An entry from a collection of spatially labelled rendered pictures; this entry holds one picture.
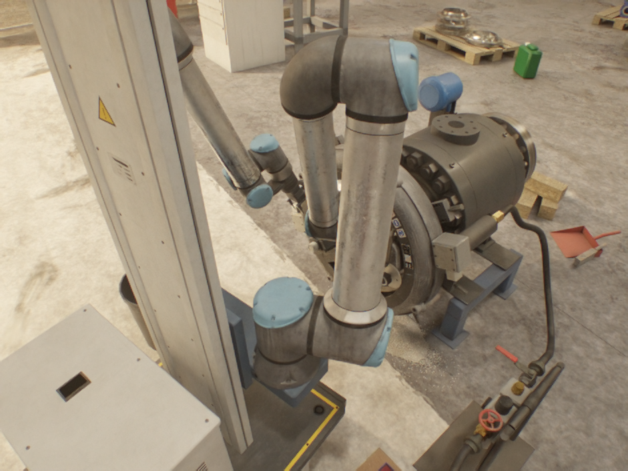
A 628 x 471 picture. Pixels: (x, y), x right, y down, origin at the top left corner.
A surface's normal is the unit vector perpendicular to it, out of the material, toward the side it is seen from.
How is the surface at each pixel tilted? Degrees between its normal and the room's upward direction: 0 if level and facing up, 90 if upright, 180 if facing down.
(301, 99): 106
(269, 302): 5
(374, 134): 80
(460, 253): 68
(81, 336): 0
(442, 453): 0
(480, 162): 39
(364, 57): 45
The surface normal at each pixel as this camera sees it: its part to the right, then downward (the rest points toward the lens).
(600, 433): 0.00, -0.76
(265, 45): 0.57, 0.53
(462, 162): 0.32, -0.43
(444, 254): -0.75, 0.43
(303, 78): -0.59, 0.40
